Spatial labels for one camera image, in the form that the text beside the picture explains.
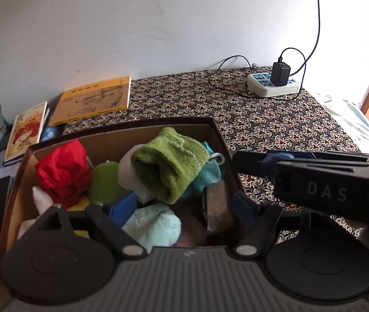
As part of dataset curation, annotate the pink sponge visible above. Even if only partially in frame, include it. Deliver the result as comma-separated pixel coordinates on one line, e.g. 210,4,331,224
202,179,237,235

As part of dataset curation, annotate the white soft cloth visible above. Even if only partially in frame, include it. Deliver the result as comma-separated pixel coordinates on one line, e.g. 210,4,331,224
18,185,62,238

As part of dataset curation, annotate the yellow book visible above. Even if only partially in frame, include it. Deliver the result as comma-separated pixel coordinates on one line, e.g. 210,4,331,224
47,76,131,127

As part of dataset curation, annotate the pink teddy bear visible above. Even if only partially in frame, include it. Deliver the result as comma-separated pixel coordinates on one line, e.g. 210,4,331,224
175,210,211,248

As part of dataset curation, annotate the yellow soft cloth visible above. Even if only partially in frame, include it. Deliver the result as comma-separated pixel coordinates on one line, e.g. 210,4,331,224
66,197,91,238

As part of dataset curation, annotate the black charger cable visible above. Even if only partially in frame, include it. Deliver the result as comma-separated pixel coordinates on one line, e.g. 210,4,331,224
208,47,308,101

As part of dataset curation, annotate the red crumpled cloth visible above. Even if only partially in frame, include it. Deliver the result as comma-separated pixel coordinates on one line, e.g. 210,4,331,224
35,139,91,207

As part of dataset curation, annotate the brown cardboard box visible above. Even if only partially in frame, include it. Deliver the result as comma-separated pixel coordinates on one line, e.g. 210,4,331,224
0,118,247,251

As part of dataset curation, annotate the pale satin bed sheet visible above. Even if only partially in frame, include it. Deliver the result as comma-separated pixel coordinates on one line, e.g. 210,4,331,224
318,96,369,155

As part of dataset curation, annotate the mint green sock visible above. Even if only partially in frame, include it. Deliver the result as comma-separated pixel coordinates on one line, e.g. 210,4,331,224
122,202,182,251

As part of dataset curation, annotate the white power strip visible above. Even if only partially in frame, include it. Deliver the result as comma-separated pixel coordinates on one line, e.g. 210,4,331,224
247,72,300,98

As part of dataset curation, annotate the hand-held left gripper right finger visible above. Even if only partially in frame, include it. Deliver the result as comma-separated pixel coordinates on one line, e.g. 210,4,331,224
231,189,351,258

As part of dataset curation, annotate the green knitted towel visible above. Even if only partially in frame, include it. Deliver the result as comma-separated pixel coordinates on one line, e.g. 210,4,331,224
130,127,210,205

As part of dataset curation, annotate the teal mesh cloth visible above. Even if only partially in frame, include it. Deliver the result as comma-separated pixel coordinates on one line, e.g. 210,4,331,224
181,141,226,202

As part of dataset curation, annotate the green plush toy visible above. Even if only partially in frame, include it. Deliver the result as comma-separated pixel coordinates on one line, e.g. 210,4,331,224
89,161,130,205

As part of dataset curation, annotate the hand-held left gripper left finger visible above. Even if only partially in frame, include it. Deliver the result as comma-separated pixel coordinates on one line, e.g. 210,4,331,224
37,191,148,259

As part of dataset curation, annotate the illustrated picture book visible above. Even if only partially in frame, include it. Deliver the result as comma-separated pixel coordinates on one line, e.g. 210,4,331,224
3,101,48,166

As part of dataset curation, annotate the black charger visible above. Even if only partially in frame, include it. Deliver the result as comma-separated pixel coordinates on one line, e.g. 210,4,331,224
271,62,291,87

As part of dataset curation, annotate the black wall cable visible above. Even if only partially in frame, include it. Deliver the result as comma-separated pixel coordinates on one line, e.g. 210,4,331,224
296,0,321,76

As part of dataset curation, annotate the floral patterned bedspread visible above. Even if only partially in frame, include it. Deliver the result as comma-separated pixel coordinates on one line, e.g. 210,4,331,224
62,68,362,244

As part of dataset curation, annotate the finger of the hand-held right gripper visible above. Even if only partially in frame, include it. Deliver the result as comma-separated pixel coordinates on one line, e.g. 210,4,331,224
231,150,369,183

